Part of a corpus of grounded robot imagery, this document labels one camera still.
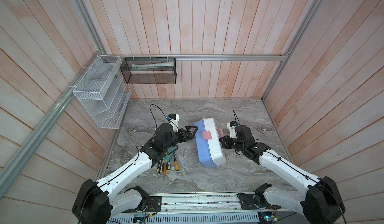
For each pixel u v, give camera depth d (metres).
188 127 0.67
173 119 0.70
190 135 0.66
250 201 0.73
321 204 0.40
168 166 0.84
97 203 0.38
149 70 1.04
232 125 0.75
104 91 0.73
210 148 0.76
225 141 0.73
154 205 0.73
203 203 0.76
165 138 0.58
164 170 0.84
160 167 0.84
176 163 0.86
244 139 0.63
